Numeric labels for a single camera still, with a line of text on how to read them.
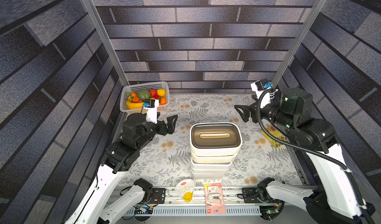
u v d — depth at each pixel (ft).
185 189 2.24
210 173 2.28
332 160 1.12
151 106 1.67
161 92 3.73
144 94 3.48
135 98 3.61
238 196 2.42
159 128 1.77
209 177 2.60
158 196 2.42
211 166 2.03
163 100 3.60
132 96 3.62
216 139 1.78
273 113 1.49
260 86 1.48
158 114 2.15
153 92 3.72
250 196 2.39
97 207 1.21
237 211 2.55
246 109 1.58
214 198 2.33
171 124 1.78
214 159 1.92
